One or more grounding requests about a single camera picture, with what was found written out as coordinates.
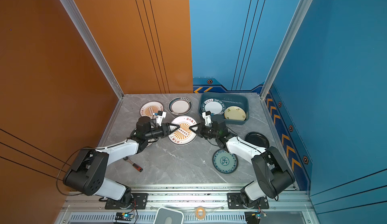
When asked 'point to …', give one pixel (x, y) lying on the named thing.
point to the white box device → (168, 216)
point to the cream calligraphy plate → (235, 113)
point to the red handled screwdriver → (134, 165)
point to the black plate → (257, 138)
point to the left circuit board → (127, 216)
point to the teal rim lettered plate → (214, 106)
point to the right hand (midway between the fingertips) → (188, 129)
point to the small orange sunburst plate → (149, 107)
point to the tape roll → (196, 213)
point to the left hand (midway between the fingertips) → (179, 127)
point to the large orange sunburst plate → (184, 135)
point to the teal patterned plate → (224, 162)
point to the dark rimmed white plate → (180, 105)
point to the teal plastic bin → (231, 99)
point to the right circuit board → (258, 216)
